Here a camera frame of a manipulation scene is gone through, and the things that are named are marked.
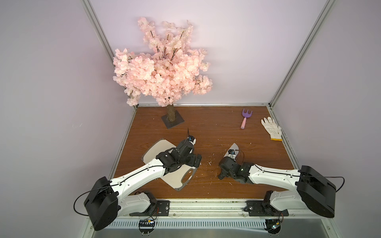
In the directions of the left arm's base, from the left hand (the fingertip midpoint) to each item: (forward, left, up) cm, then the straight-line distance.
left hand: (195, 155), depth 80 cm
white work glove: (+28, -56, -11) cm, 63 cm away
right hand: (-2, -17, -9) cm, 20 cm away
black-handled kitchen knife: (0, -20, +4) cm, 21 cm away
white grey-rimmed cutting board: (-9, +10, -11) cm, 18 cm away
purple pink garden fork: (+38, -39, -9) cm, 55 cm away
